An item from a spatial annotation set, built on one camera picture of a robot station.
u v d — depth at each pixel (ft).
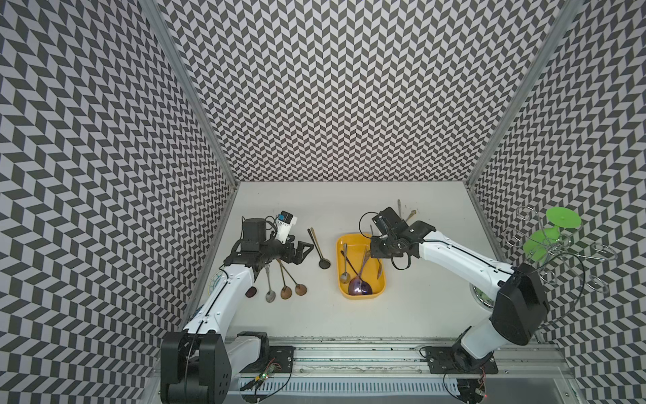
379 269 2.66
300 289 2.85
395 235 2.04
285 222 2.38
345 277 2.91
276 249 2.31
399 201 3.67
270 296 2.77
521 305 1.41
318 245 3.25
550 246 2.40
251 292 2.78
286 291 2.83
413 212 3.54
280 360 2.39
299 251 2.38
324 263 3.07
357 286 2.84
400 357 2.49
